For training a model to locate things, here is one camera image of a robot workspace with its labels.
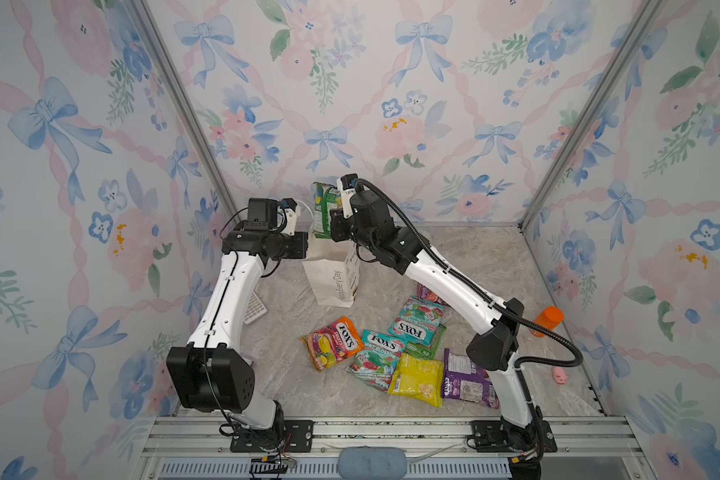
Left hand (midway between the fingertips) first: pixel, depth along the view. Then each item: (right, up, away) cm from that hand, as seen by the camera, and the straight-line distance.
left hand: (307, 240), depth 80 cm
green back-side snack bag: (+33, -32, +6) cm, 46 cm away
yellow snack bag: (+30, -37, 0) cm, 48 cm away
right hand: (+7, +8, -6) cm, 12 cm away
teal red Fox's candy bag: (+19, -33, +4) cm, 38 cm away
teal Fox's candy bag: (+32, -24, +10) cm, 41 cm away
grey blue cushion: (+17, -51, -12) cm, 55 cm away
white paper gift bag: (+7, -7, -2) cm, 10 cm away
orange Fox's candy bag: (+6, -29, +6) cm, 31 cm away
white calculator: (-20, -21, +15) cm, 33 cm away
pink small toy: (+69, -37, +2) cm, 78 cm away
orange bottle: (+67, -22, +4) cm, 71 cm away
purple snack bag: (+42, -37, 0) cm, 56 cm away
